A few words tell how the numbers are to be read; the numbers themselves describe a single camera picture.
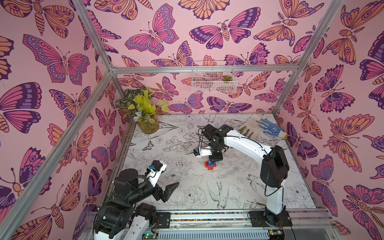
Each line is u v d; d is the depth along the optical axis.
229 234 0.70
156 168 0.51
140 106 0.91
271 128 1.10
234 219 0.75
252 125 1.13
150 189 0.54
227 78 0.92
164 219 0.73
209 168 0.89
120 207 0.43
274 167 0.49
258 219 0.73
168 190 0.53
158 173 0.53
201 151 0.76
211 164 0.85
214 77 0.95
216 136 0.63
